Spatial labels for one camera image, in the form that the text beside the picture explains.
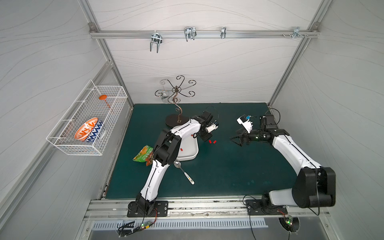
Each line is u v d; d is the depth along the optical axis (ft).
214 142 3.23
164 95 3.21
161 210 2.40
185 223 2.31
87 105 2.30
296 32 2.51
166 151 1.89
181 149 3.11
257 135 2.33
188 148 3.08
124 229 2.27
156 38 2.56
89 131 1.88
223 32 2.41
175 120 3.52
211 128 2.98
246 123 2.41
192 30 2.50
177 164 2.88
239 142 2.40
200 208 2.46
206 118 2.68
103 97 2.59
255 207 2.37
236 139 2.43
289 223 2.36
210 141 3.23
